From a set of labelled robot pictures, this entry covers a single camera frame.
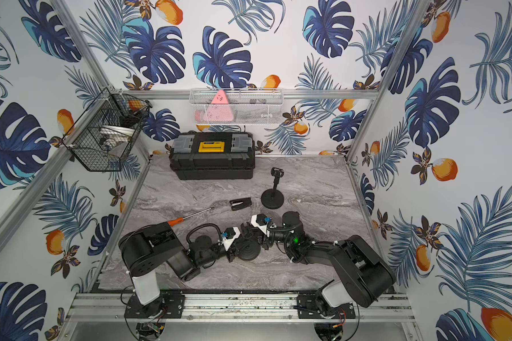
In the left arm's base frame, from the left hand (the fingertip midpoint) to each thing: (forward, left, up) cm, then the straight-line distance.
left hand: (246, 235), depth 83 cm
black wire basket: (+30, +65, +19) cm, 74 cm away
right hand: (+1, +1, +5) cm, 5 cm away
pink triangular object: (+45, +16, +26) cm, 54 cm away
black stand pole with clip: (+23, -10, +13) cm, 28 cm away
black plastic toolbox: (+35, +26, +8) cm, 44 cm away
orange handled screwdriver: (+8, +33, -8) cm, 35 cm away
